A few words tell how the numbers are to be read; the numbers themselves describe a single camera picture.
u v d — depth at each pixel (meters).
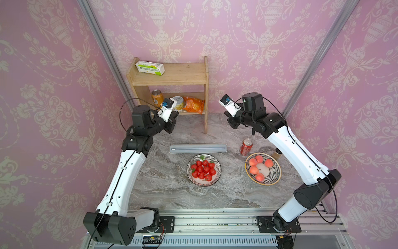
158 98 0.87
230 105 0.61
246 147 0.92
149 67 0.79
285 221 0.62
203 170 0.90
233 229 0.73
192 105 0.91
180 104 0.90
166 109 0.57
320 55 0.86
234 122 0.64
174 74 0.84
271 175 0.89
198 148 0.97
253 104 0.53
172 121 0.61
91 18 0.73
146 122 0.51
